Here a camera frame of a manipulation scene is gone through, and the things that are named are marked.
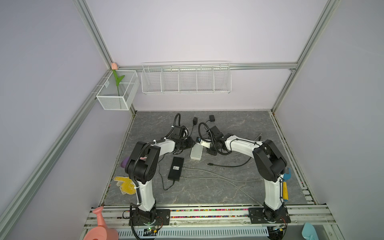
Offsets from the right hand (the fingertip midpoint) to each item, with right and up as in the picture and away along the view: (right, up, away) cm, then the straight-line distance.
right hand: (209, 146), depth 98 cm
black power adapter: (-10, +16, +13) cm, 23 cm away
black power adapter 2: (+3, +20, +18) cm, 27 cm away
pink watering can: (-47, -30, -37) cm, 67 cm away
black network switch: (-21, -12, -9) cm, 26 cm away
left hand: (-10, +2, 0) cm, 10 cm away
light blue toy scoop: (+45, -37, -28) cm, 64 cm away
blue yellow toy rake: (+44, -16, -11) cm, 48 cm away
